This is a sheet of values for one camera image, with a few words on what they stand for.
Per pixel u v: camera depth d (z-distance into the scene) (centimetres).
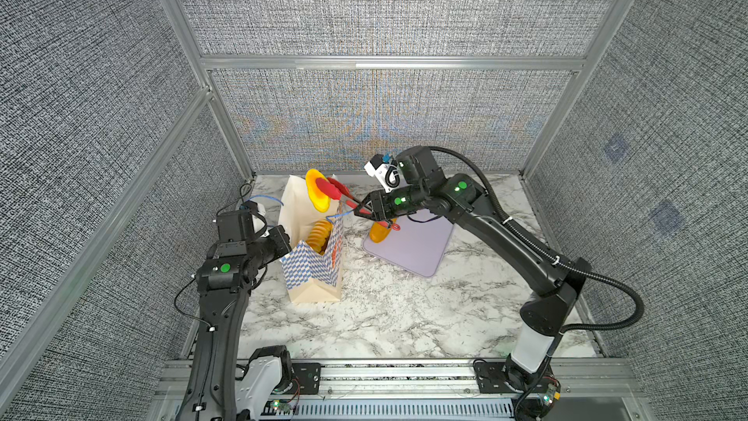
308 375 73
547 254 44
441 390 73
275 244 64
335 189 69
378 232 99
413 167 54
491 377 73
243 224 53
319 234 90
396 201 59
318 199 72
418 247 97
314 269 77
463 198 50
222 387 39
